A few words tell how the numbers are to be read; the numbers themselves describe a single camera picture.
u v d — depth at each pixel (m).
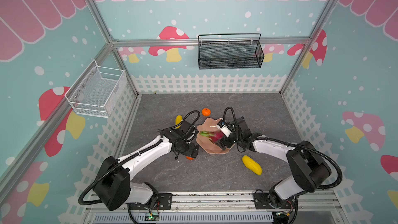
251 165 0.81
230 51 0.94
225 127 0.79
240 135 0.70
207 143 0.91
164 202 0.74
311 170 0.45
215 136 0.88
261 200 0.74
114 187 0.40
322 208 0.76
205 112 1.06
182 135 0.64
